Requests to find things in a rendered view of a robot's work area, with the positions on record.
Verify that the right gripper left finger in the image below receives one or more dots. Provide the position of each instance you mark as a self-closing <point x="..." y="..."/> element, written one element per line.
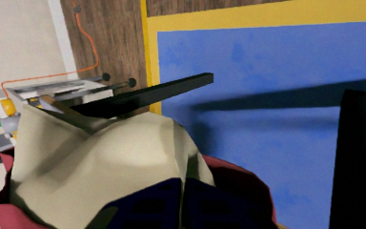
<point x="162" y="197"/>

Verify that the cream pillow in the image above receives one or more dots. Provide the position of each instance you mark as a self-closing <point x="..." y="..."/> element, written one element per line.
<point x="68" y="166"/>

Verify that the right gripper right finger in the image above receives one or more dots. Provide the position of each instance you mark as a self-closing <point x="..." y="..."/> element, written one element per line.
<point x="203" y="202"/>

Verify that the red pillowcase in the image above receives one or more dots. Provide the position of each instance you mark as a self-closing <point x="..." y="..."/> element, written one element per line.
<point x="226" y="175"/>

